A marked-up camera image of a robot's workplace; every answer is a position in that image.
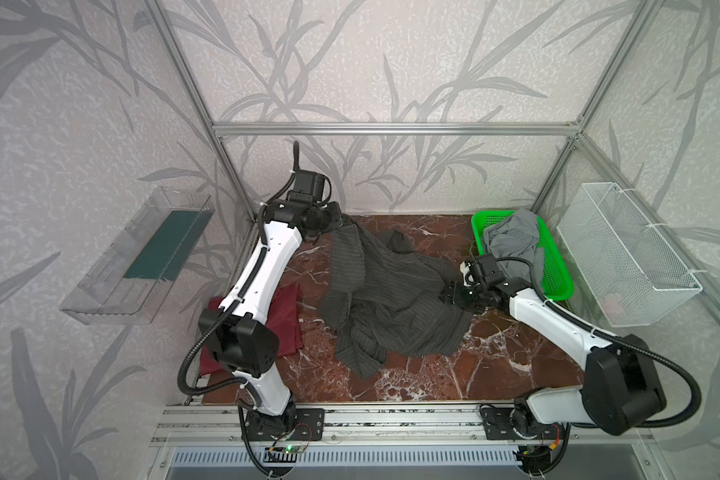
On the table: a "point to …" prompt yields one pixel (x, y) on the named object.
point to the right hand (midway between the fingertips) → (447, 289)
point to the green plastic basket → (557, 281)
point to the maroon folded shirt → (281, 312)
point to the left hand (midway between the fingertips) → (342, 209)
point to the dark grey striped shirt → (384, 296)
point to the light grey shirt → (516, 235)
